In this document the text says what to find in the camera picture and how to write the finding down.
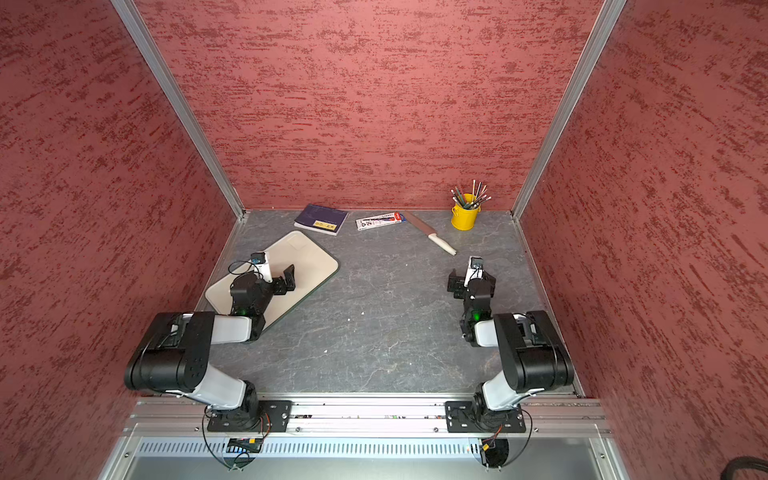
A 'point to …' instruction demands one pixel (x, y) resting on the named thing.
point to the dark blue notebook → (321, 219)
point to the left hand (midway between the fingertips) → (279, 270)
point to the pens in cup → (477, 198)
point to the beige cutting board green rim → (312, 268)
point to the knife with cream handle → (430, 232)
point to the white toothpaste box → (375, 221)
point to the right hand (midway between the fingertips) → (467, 273)
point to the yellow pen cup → (464, 219)
